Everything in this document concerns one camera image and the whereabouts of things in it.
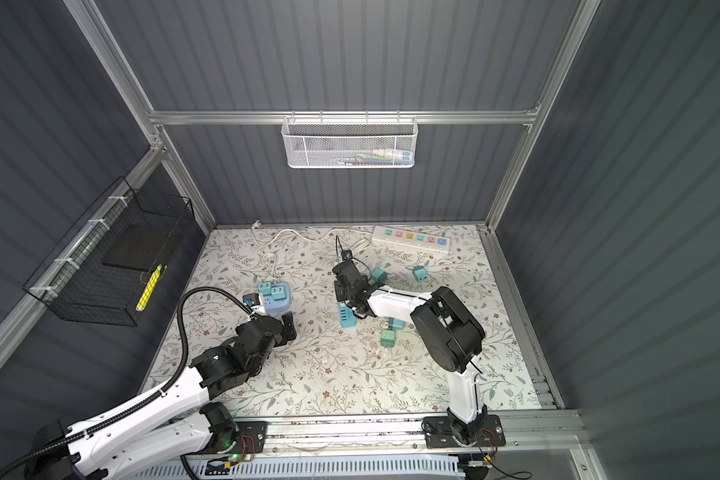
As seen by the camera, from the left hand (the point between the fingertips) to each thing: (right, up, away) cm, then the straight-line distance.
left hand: (278, 318), depth 79 cm
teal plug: (+28, +10, +25) cm, 39 cm away
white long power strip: (+41, +23, +33) cm, 58 cm away
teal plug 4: (-4, +5, +14) cm, 16 cm away
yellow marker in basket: (-28, +10, -10) cm, 31 cm away
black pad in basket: (-35, +19, -4) cm, 40 cm away
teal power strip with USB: (+18, -2, +12) cm, 22 cm away
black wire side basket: (-41, +14, -7) cm, 43 cm away
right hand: (+17, +8, +17) cm, 25 cm away
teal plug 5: (+33, -4, +12) cm, 36 cm away
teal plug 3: (-9, +6, +14) cm, 18 cm away
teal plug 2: (+43, +10, +25) cm, 51 cm away
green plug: (+30, -8, +10) cm, 33 cm away
